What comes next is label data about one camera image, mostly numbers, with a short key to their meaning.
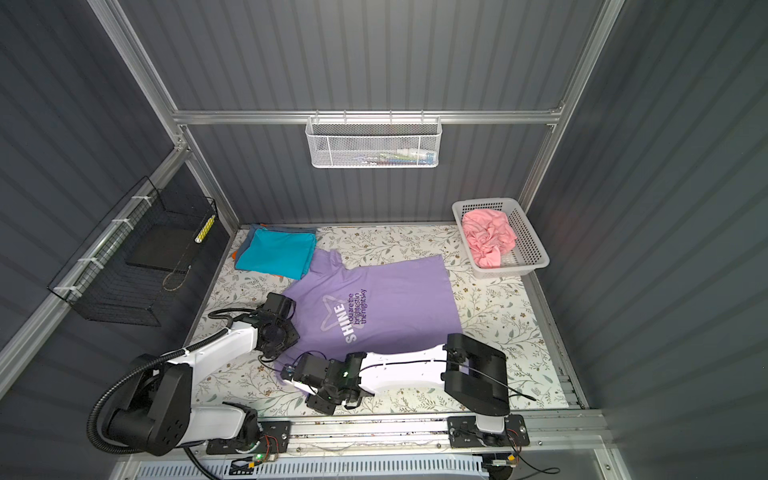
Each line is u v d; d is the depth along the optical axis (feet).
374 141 4.06
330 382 1.87
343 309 3.16
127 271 2.36
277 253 3.51
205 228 2.69
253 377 2.72
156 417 1.37
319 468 2.53
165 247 2.58
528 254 3.45
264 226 3.82
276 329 2.32
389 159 2.99
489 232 3.66
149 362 1.49
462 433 2.37
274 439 2.37
